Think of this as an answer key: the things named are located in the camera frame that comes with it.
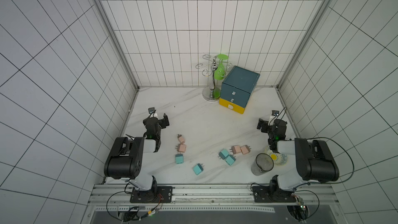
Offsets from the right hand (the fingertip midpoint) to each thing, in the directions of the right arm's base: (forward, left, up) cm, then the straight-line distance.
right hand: (263, 117), depth 95 cm
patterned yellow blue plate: (-24, -6, -5) cm, 25 cm away
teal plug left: (-27, +50, -4) cm, 57 cm away
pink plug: (-16, +50, -3) cm, 53 cm away
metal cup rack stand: (+22, +32, -4) cm, 39 cm away
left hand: (-4, +67, +1) cm, 67 cm away
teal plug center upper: (-23, +25, -4) cm, 35 cm away
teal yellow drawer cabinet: (+9, +19, +16) cm, 26 cm away
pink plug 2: (-21, +50, -4) cm, 54 cm away
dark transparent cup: (-28, +5, -2) cm, 29 cm away
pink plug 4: (-20, +13, -3) cm, 24 cm away
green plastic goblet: (+26, +28, +14) cm, 41 cm away
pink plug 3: (-20, +18, -3) cm, 28 cm away
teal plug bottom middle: (-32, +39, -3) cm, 50 cm away
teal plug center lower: (-26, +22, -5) cm, 34 cm away
